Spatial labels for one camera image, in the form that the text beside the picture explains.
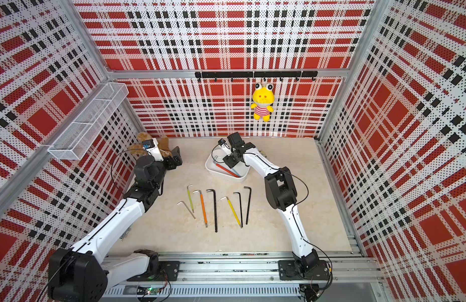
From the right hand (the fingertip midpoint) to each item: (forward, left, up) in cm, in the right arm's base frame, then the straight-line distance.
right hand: (233, 157), depth 102 cm
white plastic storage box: (-3, +8, -7) cm, 11 cm away
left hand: (-11, +25, +19) cm, 33 cm away
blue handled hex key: (-4, -1, -8) cm, 9 cm away
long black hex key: (-16, +11, -8) cm, 21 cm away
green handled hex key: (-20, +22, -8) cm, 31 cm away
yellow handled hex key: (-27, -1, -8) cm, 29 cm away
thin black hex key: (-25, -4, -7) cm, 27 cm away
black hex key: (-24, -8, -8) cm, 27 cm away
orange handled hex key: (-25, +14, -8) cm, 30 cm away
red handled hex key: (-4, +4, -7) cm, 9 cm away
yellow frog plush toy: (+17, -16, +27) cm, 35 cm away
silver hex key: (-27, +21, -7) cm, 35 cm away
